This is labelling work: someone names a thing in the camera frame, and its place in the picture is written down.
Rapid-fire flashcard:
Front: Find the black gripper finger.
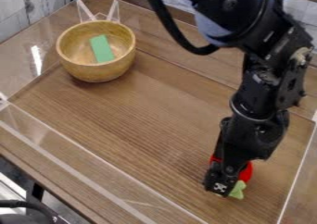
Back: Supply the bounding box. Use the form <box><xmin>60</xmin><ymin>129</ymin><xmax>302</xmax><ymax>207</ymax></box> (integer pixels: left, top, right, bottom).
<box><xmin>203</xmin><ymin>167</ymin><xmax>237</xmax><ymax>197</ymax></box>

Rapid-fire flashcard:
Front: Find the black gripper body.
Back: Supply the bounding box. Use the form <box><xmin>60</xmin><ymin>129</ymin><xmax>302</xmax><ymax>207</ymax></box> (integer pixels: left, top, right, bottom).
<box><xmin>213</xmin><ymin>110</ymin><xmax>290</xmax><ymax>176</ymax></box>

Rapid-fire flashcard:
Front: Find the red plush strawberry toy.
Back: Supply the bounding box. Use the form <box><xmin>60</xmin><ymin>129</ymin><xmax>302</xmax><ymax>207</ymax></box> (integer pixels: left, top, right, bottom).
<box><xmin>208</xmin><ymin>155</ymin><xmax>252</xmax><ymax>200</ymax></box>

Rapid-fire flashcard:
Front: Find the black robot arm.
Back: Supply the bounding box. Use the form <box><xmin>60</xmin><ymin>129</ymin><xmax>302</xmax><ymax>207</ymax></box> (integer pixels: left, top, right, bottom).
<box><xmin>189</xmin><ymin>0</ymin><xmax>312</xmax><ymax>197</ymax></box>

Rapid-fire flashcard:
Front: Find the light wooden bowl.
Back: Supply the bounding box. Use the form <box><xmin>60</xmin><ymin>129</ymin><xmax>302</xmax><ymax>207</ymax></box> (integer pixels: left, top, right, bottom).
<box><xmin>56</xmin><ymin>20</ymin><xmax>136</xmax><ymax>82</ymax></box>

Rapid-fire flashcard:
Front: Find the black table leg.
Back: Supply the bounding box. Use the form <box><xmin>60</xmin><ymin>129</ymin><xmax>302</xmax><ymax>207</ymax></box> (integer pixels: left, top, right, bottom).
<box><xmin>30</xmin><ymin>183</ymin><xmax>44</xmax><ymax>201</ymax></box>

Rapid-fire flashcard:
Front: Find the green rectangular block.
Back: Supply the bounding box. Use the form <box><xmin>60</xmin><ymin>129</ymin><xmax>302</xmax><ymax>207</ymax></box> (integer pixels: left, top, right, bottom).
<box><xmin>89</xmin><ymin>35</ymin><xmax>114</xmax><ymax>63</ymax></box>

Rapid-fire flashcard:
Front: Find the black cable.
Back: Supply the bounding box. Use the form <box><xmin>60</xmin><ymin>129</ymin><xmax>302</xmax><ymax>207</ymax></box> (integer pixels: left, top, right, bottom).
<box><xmin>137</xmin><ymin>0</ymin><xmax>220</xmax><ymax>56</ymax></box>

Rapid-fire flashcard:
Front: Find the clear acrylic tray wall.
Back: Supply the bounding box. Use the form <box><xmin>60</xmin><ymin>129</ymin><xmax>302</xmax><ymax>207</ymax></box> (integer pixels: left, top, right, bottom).
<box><xmin>0</xmin><ymin>0</ymin><xmax>317</xmax><ymax>224</ymax></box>

